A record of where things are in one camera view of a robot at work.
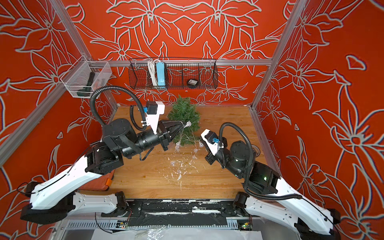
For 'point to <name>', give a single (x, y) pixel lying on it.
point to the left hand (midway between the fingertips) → (183, 121)
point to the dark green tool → (88, 90)
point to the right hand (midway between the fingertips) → (196, 138)
